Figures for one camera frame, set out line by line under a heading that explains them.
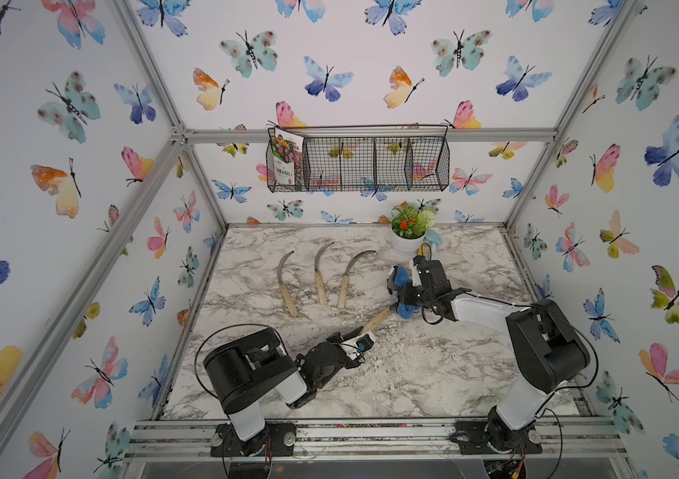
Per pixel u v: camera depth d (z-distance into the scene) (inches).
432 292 29.0
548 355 18.7
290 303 38.7
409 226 39.8
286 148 34.5
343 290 39.8
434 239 45.2
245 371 18.8
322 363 25.8
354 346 28.5
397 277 36.8
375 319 35.0
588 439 29.7
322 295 38.8
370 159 38.7
